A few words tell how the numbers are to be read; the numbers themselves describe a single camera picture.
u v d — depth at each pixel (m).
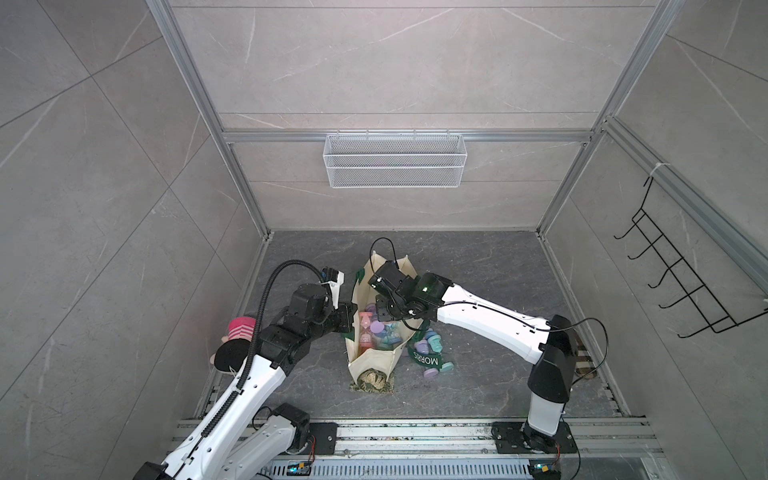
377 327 0.86
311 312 0.55
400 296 0.57
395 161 1.01
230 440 0.42
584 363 0.83
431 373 0.82
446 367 0.83
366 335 0.85
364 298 0.70
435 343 0.87
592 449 0.76
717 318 0.59
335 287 0.66
